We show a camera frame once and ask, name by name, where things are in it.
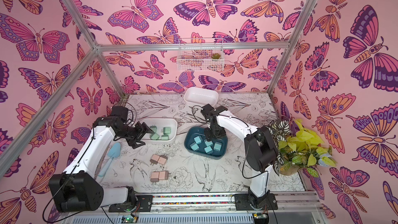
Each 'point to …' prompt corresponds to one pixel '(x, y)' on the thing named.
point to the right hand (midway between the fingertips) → (213, 136)
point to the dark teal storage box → (192, 132)
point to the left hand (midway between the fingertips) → (152, 134)
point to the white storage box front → (160, 123)
